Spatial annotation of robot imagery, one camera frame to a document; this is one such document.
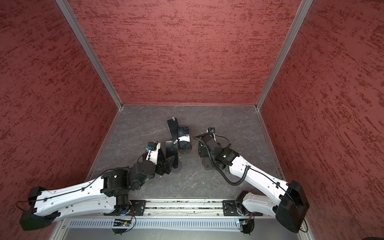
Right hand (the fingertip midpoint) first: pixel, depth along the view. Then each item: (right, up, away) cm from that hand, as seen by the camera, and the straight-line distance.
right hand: (204, 149), depth 80 cm
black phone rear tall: (-20, +12, +15) cm, 27 cm away
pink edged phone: (+2, -10, +5) cm, 11 cm away
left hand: (-19, -2, -9) cm, 21 cm away
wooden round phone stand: (-12, -5, +14) cm, 19 cm away
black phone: (-18, -1, +3) cm, 19 cm away
